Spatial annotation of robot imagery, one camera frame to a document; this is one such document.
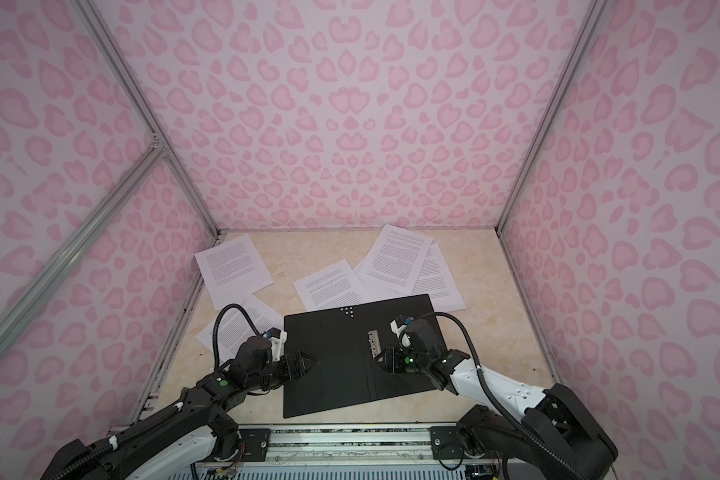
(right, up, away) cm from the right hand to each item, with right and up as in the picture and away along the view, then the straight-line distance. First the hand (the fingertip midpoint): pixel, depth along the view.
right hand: (380, 361), depth 81 cm
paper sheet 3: (+20, +19, +23) cm, 36 cm away
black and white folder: (-10, +1, +11) cm, 15 cm away
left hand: (-19, -1, +1) cm, 19 cm away
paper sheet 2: (+7, +28, +31) cm, 43 cm away
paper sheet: (-53, +23, +28) cm, 65 cm away
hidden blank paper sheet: (0, +16, +23) cm, 28 cm away
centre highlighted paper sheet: (-16, +18, +22) cm, 33 cm away
